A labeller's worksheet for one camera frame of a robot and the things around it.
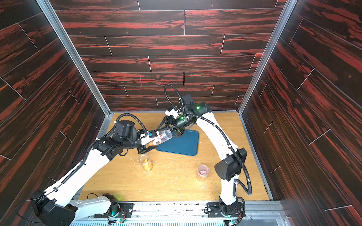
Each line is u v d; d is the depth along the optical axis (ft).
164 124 2.06
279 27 2.39
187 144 3.25
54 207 1.21
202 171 2.71
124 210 2.42
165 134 2.09
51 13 2.23
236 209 2.35
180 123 2.05
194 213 2.40
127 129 1.83
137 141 2.01
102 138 1.82
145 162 2.84
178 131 2.10
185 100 1.95
